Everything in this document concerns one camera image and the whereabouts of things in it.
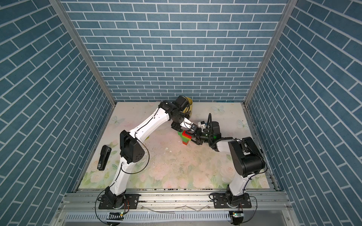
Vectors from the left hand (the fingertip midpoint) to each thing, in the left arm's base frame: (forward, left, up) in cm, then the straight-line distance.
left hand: (187, 123), depth 89 cm
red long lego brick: (-7, +2, -2) cm, 7 cm away
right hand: (-7, -1, -5) cm, 8 cm away
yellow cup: (-2, -1, +16) cm, 17 cm away
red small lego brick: (-7, +1, -15) cm, 16 cm away
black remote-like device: (-13, +53, -16) cm, 57 cm away
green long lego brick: (-6, +5, -3) cm, 8 cm away
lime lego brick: (-8, +1, -6) cm, 10 cm away
